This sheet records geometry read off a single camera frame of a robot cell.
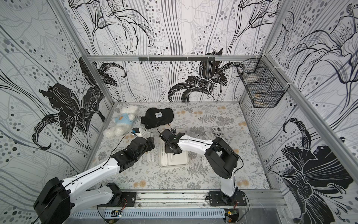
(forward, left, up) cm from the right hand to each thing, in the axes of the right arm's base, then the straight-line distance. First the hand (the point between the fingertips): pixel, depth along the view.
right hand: (171, 148), depth 91 cm
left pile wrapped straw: (-4, +13, 0) cm, 14 cm away
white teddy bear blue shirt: (+18, +35, +6) cm, 40 cm away
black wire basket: (+31, -62, +25) cm, 73 cm away
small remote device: (+12, -32, +1) cm, 34 cm away
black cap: (+25, +14, +3) cm, 28 cm away
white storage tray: (-8, +1, 0) cm, 8 cm away
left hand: (0, +11, +8) cm, 14 cm away
